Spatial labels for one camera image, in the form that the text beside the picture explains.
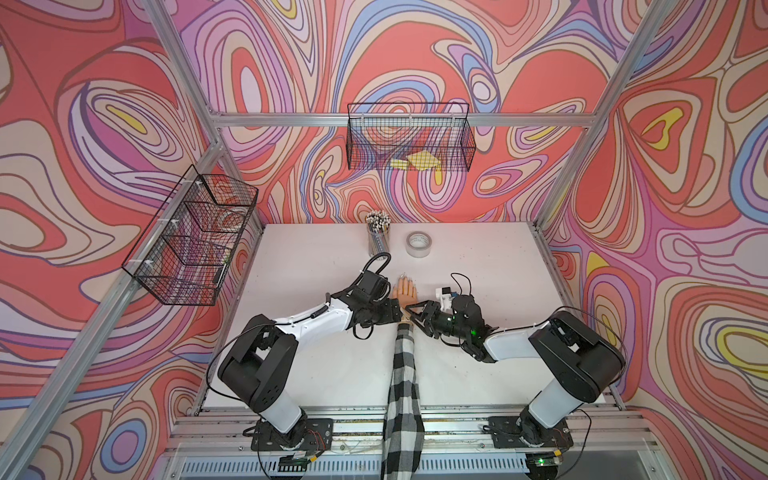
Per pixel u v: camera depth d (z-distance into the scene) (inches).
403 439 26.7
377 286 27.9
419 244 44.4
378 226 37.7
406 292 38.7
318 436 28.3
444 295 33.4
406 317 34.7
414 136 37.7
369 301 27.7
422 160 35.8
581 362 18.4
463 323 27.8
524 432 26.5
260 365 17.6
